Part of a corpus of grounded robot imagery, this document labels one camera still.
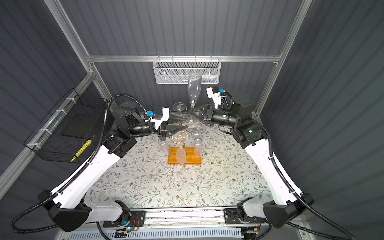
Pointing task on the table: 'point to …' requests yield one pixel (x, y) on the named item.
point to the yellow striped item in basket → (82, 150)
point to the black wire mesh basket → (75, 121)
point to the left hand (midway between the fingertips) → (186, 120)
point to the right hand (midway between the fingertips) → (189, 115)
